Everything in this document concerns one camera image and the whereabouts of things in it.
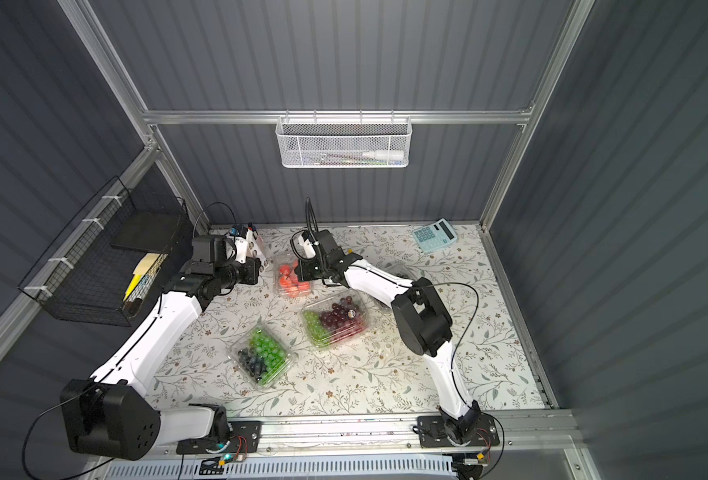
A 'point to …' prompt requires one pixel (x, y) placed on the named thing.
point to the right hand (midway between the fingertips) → (297, 269)
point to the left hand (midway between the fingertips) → (262, 263)
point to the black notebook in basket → (146, 231)
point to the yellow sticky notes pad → (144, 264)
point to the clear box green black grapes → (261, 356)
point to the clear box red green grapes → (335, 320)
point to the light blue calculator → (435, 235)
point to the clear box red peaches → (286, 283)
